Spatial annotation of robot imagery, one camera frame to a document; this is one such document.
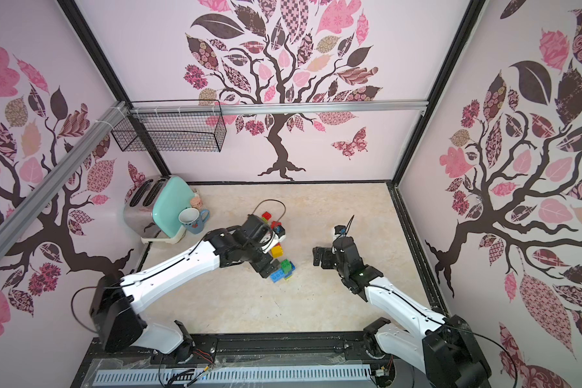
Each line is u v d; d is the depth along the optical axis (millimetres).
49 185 608
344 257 635
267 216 1063
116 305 400
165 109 891
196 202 997
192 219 950
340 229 745
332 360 721
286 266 819
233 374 698
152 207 881
